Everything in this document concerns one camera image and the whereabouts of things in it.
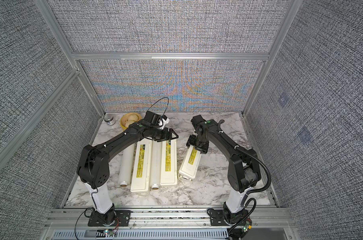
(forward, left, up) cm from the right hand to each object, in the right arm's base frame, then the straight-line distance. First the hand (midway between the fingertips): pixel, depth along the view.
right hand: (192, 145), depth 86 cm
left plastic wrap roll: (-9, +38, -7) cm, 40 cm away
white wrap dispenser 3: (-12, +28, -4) cm, 31 cm away
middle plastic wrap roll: (-5, +21, -7) cm, 23 cm away
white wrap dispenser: (-12, +2, -1) cm, 13 cm away
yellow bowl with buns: (+29, +45, -9) cm, 54 cm away
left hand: (+4, +9, +4) cm, 11 cm away
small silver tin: (+27, +59, -8) cm, 65 cm away
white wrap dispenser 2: (-15, +13, -5) cm, 21 cm away
